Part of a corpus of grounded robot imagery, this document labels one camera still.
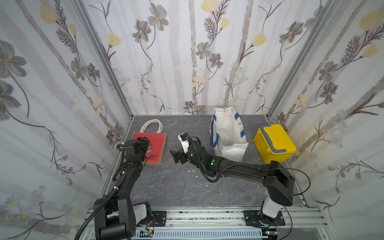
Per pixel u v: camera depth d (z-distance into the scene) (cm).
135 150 67
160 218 74
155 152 98
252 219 73
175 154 69
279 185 44
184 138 65
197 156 56
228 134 108
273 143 86
